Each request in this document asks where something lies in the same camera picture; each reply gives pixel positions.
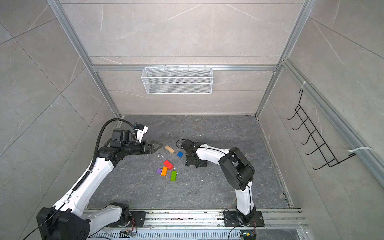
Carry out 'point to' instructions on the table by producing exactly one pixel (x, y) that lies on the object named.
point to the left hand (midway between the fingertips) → (156, 142)
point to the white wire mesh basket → (177, 80)
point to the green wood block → (173, 176)
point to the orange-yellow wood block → (164, 170)
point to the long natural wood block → (169, 149)
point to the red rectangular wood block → (168, 164)
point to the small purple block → (159, 170)
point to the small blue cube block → (180, 154)
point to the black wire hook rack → (329, 158)
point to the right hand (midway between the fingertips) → (194, 162)
